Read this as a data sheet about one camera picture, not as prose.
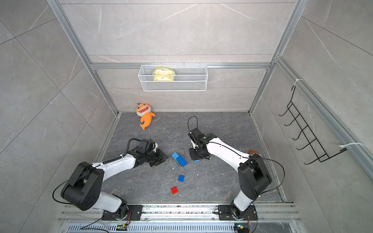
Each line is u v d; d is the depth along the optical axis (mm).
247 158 470
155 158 785
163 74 880
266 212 746
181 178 837
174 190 798
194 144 715
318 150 611
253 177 441
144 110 1107
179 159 852
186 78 1007
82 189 435
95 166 479
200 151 703
